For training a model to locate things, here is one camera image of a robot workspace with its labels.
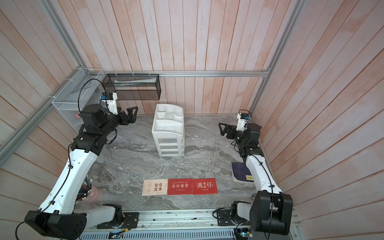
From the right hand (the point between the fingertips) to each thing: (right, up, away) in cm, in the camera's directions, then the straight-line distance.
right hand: (225, 124), depth 81 cm
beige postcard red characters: (-40, -37, +2) cm, 54 cm away
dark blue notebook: (+12, -29, +7) cm, 32 cm away
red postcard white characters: (-27, -36, +3) cm, 45 cm away
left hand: (-48, +6, -12) cm, 50 cm away
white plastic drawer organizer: (-32, -2, +5) cm, 33 cm away
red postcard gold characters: (-12, -36, +4) cm, 38 cm away
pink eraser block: (-83, +5, 0) cm, 83 cm away
